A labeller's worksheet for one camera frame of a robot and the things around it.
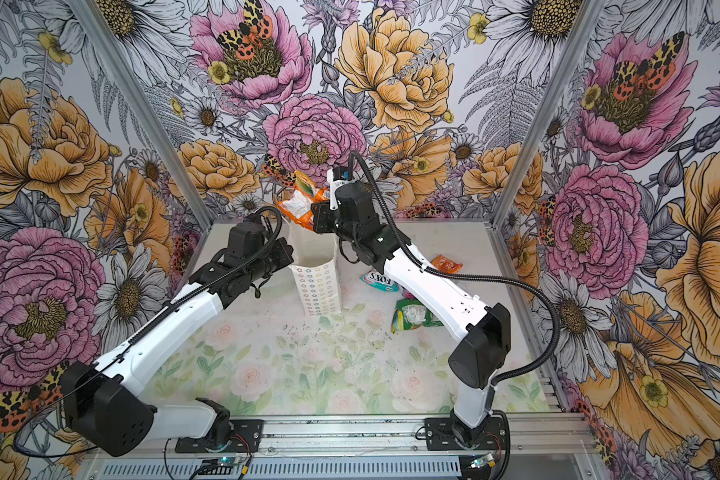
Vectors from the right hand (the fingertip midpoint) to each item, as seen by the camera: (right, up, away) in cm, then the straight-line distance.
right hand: (313, 215), depth 73 cm
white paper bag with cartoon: (+1, -12, +1) cm, 12 cm away
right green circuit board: (+39, -58, -2) cm, 70 cm away
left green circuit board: (-20, -58, -2) cm, 61 cm away
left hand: (-7, -10, +7) cm, 14 cm away
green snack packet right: (+26, -27, +16) cm, 41 cm away
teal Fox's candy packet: (+17, -18, +26) cm, 36 cm away
